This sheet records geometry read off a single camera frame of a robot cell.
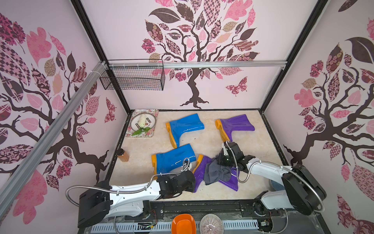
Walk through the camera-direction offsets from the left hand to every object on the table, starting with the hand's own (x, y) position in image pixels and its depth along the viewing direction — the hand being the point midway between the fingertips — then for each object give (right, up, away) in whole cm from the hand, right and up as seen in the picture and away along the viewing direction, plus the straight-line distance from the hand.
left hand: (195, 185), depth 78 cm
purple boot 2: (+24, +32, +25) cm, 47 cm away
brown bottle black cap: (-43, +15, +7) cm, 46 cm away
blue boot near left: (-18, +10, +7) cm, 22 cm away
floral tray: (-33, +26, +28) cm, 50 cm away
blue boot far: (-13, +31, +23) cm, 40 cm away
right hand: (+13, +12, +10) cm, 21 cm away
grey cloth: (+11, +7, +1) cm, 13 cm away
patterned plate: (-35, +36, +35) cm, 61 cm away
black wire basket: (-40, +67, +16) cm, 80 cm away
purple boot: (+20, +1, +1) cm, 21 cm away
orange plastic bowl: (-6, -15, -9) cm, 19 cm away
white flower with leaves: (-39, +35, +28) cm, 59 cm away
